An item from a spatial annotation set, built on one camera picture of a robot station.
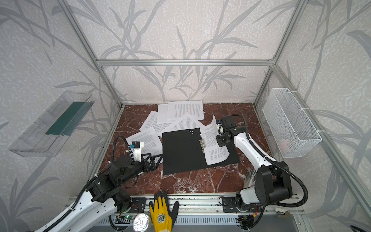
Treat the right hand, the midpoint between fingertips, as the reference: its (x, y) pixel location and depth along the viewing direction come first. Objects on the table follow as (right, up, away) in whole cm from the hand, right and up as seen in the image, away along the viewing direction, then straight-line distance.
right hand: (222, 135), depth 88 cm
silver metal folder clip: (-12, -6, +8) cm, 16 cm away
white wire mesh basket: (+25, +6, -26) cm, 37 cm away
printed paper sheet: (-5, -12, +5) cm, 14 cm away
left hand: (-35, -6, -16) cm, 39 cm away
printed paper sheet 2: (-46, -7, +9) cm, 47 cm away
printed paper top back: (-33, +18, +30) cm, 48 cm away
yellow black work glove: (-32, -37, -20) cm, 53 cm away
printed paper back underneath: (-44, +14, +28) cm, 53 cm away
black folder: (-25, -11, +5) cm, 27 cm away
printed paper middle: (-50, +8, +21) cm, 55 cm away
